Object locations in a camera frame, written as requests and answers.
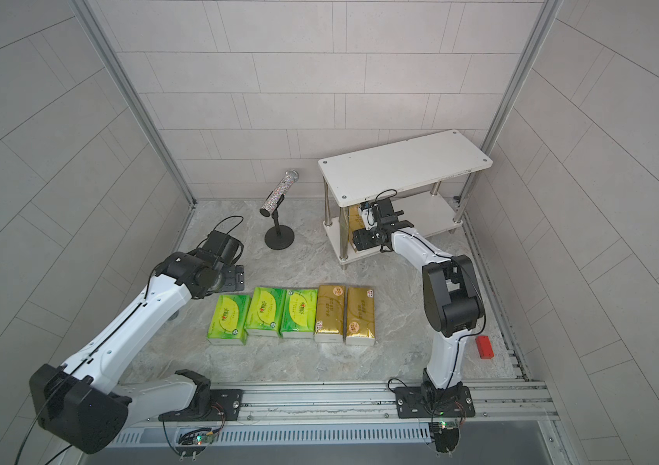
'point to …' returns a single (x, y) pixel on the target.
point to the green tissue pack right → (298, 315)
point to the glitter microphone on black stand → (278, 237)
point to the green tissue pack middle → (266, 311)
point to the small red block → (485, 347)
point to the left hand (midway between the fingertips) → (230, 277)
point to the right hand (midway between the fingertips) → (364, 233)
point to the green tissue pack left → (228, 325)
